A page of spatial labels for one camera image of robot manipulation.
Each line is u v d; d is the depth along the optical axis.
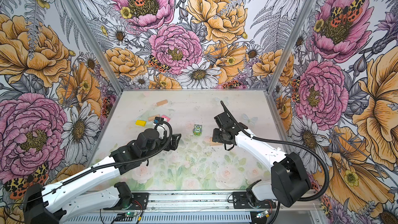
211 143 0.93
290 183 0.41
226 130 0.72
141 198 0.75
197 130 0.99
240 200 0.74
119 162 0.51
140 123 1.05
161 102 1.15
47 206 0.40
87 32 0.89
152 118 1.05
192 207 0.73
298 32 0.88
